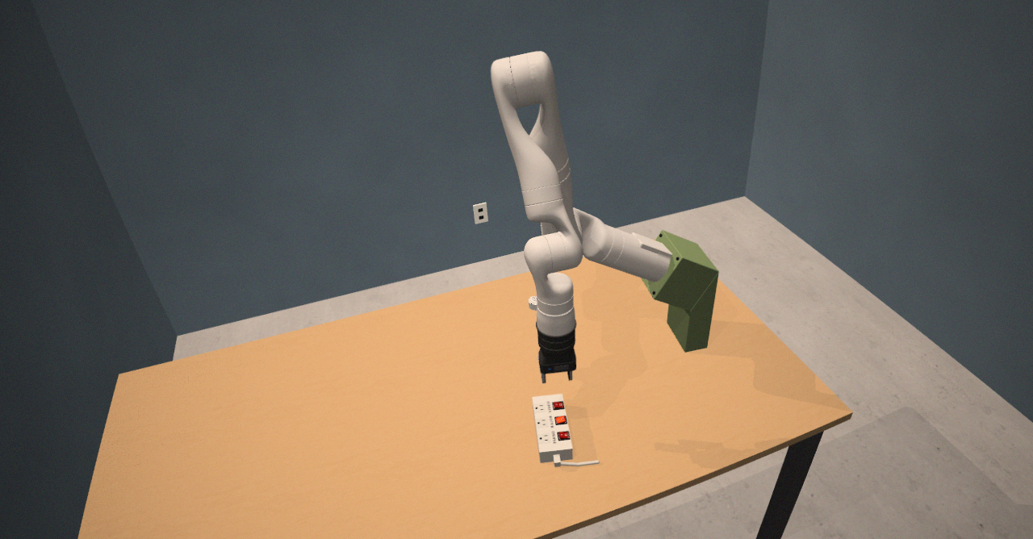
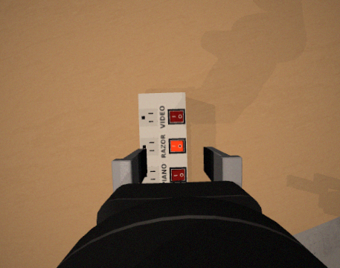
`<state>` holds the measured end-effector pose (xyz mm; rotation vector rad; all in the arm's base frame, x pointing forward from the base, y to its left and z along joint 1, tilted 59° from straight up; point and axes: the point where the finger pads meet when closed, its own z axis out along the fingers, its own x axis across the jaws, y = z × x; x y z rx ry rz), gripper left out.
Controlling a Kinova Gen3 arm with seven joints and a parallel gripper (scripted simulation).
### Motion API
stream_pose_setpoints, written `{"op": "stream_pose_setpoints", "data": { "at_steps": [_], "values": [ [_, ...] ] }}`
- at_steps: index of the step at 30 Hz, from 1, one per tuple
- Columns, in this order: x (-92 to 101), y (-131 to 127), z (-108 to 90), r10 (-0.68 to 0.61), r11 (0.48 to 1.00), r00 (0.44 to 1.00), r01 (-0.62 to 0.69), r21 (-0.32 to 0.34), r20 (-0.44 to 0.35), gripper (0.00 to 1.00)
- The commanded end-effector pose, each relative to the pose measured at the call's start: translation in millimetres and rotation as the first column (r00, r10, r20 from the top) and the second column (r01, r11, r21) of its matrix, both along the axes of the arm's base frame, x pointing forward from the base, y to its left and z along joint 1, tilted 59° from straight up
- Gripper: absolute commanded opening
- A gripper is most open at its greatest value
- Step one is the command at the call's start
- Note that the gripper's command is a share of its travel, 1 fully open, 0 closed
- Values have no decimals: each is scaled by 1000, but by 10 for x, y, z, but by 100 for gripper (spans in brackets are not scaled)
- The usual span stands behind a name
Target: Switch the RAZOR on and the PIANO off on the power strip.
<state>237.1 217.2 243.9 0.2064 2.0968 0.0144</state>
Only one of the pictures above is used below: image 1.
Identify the white power strip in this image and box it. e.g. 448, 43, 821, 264
532, 394, 600, 467

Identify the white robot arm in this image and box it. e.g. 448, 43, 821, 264
491, 52, 672, 315

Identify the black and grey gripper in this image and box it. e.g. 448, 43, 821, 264
529, 296, 576, 383

